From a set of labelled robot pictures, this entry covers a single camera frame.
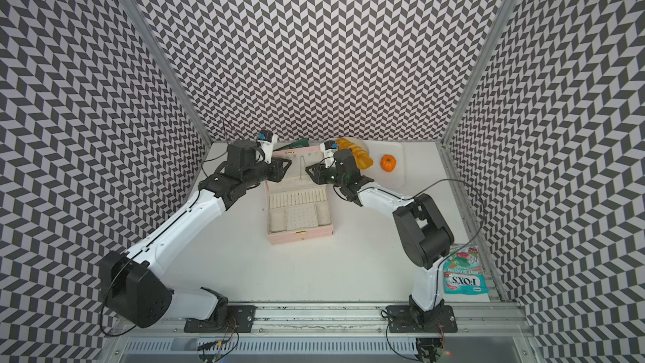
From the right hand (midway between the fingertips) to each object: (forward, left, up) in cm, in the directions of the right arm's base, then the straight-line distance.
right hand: (309, 171), depth 89 cm
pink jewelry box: (-10, +4, -9) cm, 14 cm away
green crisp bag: (+27, +6, -13) cm, 30 cm away
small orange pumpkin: (+13, -32, -11) cm, 36 cm away
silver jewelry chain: (+2, +1, +2) cm, 3 cm away
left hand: (-4, +6, +9) cm, 12 cm away
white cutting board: (+8, -35, -15) cm, 39 cm away
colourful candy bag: (-31, -51, -15) cm, 61 cm away
